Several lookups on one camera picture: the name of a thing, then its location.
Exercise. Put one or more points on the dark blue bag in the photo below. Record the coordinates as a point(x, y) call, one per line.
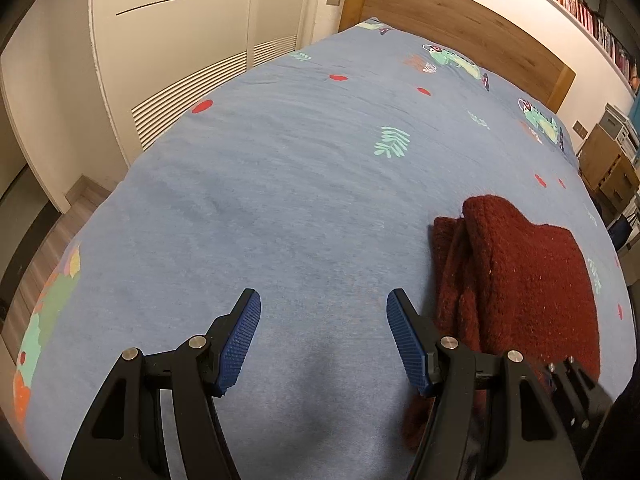
point(625, 230)

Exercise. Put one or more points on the wooden bed headboard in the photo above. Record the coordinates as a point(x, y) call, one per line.
point(450, 15)

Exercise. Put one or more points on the white wardrobe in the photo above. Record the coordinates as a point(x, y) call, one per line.
point(200, 35)

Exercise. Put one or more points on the blue printed bed sheet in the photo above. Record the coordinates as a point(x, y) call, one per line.
point(275, 185)

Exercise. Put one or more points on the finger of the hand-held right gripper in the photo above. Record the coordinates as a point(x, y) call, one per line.
point(582, 395)

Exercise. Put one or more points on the dark red knitted sweater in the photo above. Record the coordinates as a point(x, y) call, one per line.
point(525, 285)

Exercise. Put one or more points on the wooden nightstand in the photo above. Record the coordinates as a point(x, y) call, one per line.
point(612, 167)

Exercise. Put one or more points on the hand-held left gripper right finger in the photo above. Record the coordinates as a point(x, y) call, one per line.
point(407, 345)

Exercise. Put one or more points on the white printer on nightstand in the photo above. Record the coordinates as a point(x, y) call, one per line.
point(620, 127)

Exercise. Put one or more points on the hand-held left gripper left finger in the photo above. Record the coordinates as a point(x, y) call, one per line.
point(240, 345)

